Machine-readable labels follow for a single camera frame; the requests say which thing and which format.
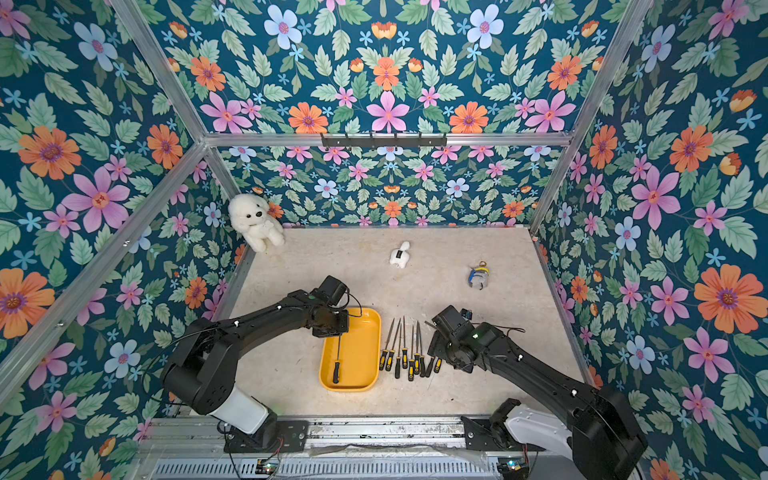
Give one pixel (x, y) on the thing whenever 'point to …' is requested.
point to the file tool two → (391, 353)
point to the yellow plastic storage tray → (359, 354)
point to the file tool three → (398, 359)
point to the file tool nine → (438, 365)
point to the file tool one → (385, 352)
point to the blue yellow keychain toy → (478, 277)
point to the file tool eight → (430, 367)
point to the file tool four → (405, 352)
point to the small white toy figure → (400, 256)
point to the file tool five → (411, 362)
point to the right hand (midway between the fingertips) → (439, 353)
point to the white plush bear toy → (248, 215)
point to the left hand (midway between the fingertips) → (350, 327)
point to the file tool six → (417, 356)
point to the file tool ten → (336, 373)
